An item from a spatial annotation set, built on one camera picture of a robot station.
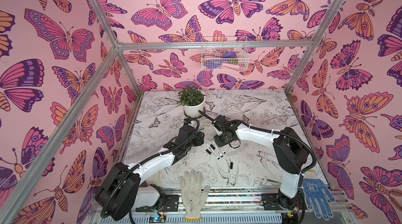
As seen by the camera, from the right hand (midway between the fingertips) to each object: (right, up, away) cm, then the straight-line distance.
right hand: (219, 140), depth 92 cm
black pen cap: (+6, -13, -6) cm, 15 cm away
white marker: (-1, -5, -2) cm, 5 cm away
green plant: (-17, +26, 0) cm, 31 cm away
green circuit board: (-31, -32, -20) cm, 49 cm away
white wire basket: (+3, +48, +2) cm, 48 cm away
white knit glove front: (-14, -24, -16) cm, 32 cm away
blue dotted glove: (+45, -23, -17) cm, 54 cm away
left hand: (-10, +5, -5) cm, 12 cm away
